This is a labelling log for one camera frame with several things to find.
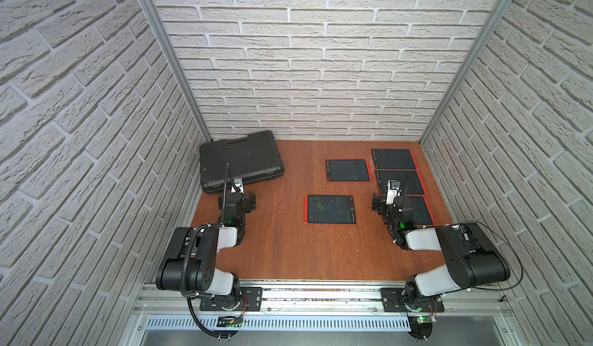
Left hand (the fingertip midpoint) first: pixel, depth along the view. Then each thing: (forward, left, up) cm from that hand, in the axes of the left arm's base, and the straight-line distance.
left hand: (239, 188), depth 92 cm
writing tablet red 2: (-6, -37, -7) cm, 38 cm away
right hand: (-2, -63, -1) cm, 63 cm away
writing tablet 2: (-5, -75, -7) cm, 76 cm away
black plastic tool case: (+17, -4, -1) cm, 17 cm away
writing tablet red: (+14, -48, -6) cm, 51 cm away
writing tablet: (+24, -73, -8) cm, 78 cm away
